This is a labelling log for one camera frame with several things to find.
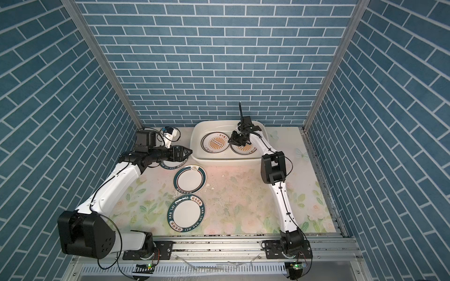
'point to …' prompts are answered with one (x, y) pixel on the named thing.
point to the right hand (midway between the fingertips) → (228, 139)
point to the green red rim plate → (189, 179)
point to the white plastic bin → (227, 158)
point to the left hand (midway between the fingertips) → (185, 150)
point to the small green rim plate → (172, 165)
